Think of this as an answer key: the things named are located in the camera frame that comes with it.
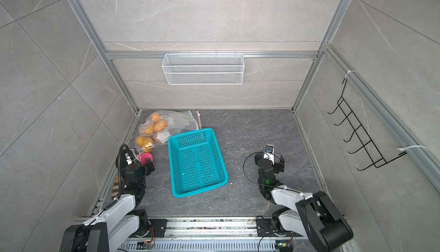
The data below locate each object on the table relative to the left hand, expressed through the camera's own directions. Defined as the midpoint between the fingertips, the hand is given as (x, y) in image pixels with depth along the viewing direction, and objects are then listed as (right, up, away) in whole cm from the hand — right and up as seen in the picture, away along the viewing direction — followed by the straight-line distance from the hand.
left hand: (140, 160), depth 87 cm
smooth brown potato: (-4, +9, +9) cm, 13 cm away
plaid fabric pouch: (-10, -13, -4) cm, 17 cm away
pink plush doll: (+1, +1, +2) cm, 2 cm away
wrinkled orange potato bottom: (+4, +23, +9) cm, 25 cm away
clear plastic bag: (+3, +13, +9) cm, 16 cm away
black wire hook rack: (+99, +8, -24) cm, 103 cm away
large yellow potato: (+2, +15, +7) cm, 17 cm away
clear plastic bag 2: (+6, +10, +10) cm, 15 cm away
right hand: (+70, +3, 0) cm, 70 cm away
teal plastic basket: (+28, -3, +6) cm, 29 cm away
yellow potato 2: (+2, +7, +6) cm, 10 cm away
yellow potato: (+8, +18, +7) cm, 21 cm away
